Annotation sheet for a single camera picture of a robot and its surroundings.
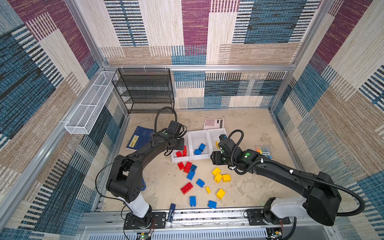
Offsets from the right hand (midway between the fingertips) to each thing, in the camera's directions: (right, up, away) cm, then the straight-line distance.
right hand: (216, 158), depth 82 cm
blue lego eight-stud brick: (-14, -11, +5) cm, 18 cm away
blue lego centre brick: (-8, -14, +3) cm, 17 cm away
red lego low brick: (-16, -17, +1) cm, 23 cm away
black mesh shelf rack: (-47, +43, +29) cm, 70 cm away
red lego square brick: (-20, -6, +9) cm, 23 cm away
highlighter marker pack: (+34, +2, +15) cm, 37 cm away
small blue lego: (-7, +4, +15) cm, 17 cm away
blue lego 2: (-3, -23, -4) cm, 23 cm away
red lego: (-18, +2, +13) cm, 22 cm away
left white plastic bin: (-16, +7, +12) cm, 21 cm away
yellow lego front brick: (+2, -18, -2) cm, 18 cm away
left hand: (-20, +8, +9) cm, 23 cm away
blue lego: (-10, +1, +14) cm, 17 cm away
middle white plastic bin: (-11, +8, +21) cm, 25 cm away
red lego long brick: (-22, 0, +13) cm, 25 cm away
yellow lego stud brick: (+1, -11, +3) cm, 12 cm away
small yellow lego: (-5, -16, -1) cm, 17 cm away
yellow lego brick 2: (+6, -12, +3) cm, 13 cm away
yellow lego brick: (+1, -8, +6) cm, 10 cm away
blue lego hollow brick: (-12, -7, +8) cm, 16 cm away
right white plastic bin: (0, +11, +15) cm, 19 cm away
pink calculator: (+1, +19, +27) cm, 33 cm away
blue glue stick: (-23, -25, -8) cm, 35 cm away
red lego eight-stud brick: (-16, -7, +8) cm, 19 cm away
